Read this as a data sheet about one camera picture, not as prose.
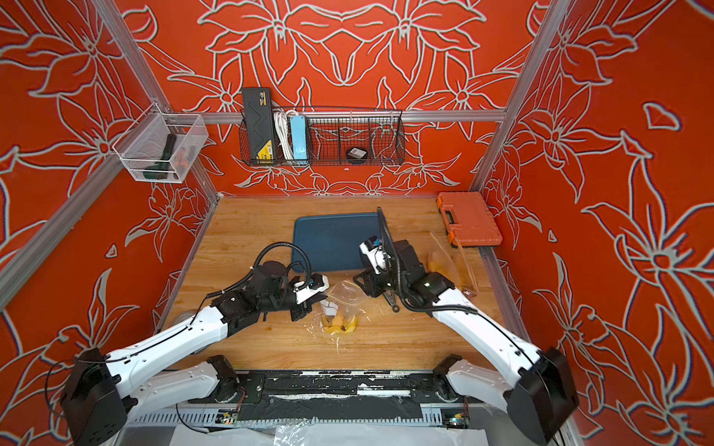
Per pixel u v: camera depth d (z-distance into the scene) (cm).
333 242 107
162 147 90
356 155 95
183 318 83
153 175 78
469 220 105
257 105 85
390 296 88
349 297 73
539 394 38
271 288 59
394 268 57
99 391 39
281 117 87
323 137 100
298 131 89
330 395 73
